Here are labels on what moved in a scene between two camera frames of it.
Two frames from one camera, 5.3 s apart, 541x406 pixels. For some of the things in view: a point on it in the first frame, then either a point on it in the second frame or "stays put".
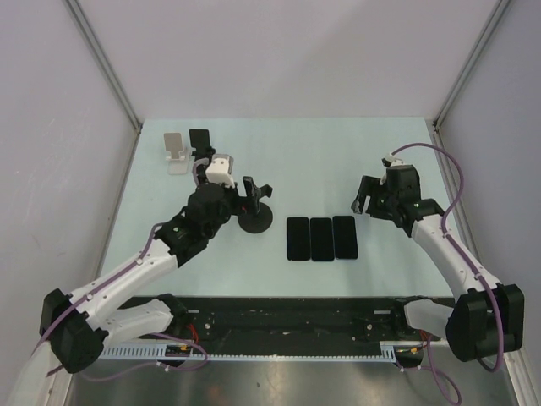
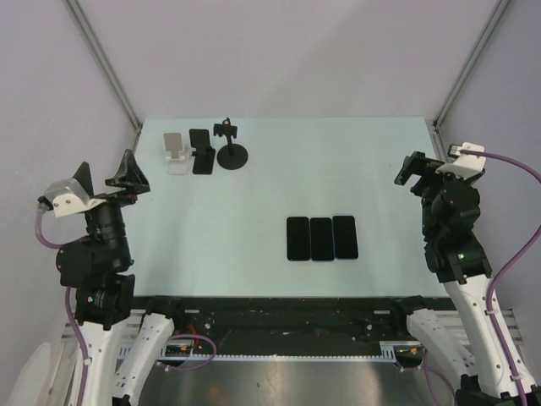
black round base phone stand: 254,216 -> 232,156
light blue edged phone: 322,240 stays put
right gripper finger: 368,186 -> 410,167
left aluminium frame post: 84,25 stays put
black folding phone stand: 199,139 stays put
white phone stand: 178,159 stays put
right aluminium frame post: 495,17 stays put
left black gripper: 244,205 -> 131,176
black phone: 297,238 stays put
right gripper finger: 362,204 -> 420,158
